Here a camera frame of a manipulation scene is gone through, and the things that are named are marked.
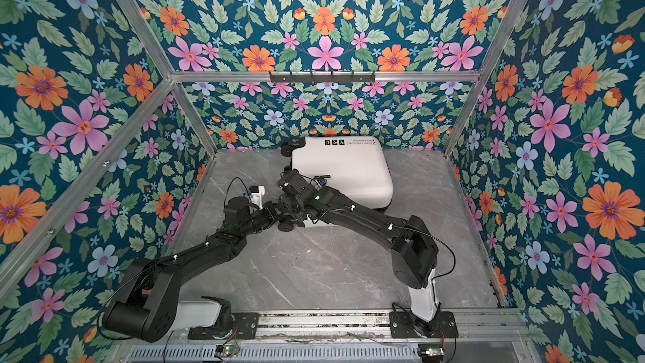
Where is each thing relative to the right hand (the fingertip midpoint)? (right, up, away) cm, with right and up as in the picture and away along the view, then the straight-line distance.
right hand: (282, 198), depth 81 cm
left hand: (+3, -1, +2) cm, 4 cm away
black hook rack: (+12, +44, +11) cm, 47 cm away
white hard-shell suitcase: (+25, +11, +7) cm, 28 cm away
